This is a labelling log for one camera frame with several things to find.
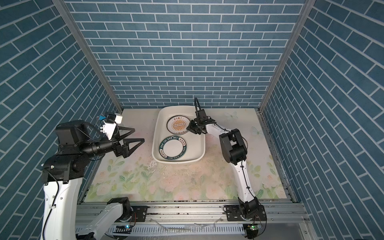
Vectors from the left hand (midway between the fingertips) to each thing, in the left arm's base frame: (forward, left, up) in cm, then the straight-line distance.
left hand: (138, 135), depth 57 cm
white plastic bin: (+19, -23, -37) cm, 47 cm away
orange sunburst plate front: (+35, -10, -36) cm, 52 cm away
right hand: (+31, -16, -34) cm, 49 cm away
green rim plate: (+16, -8, -37) cm, 41 cm away
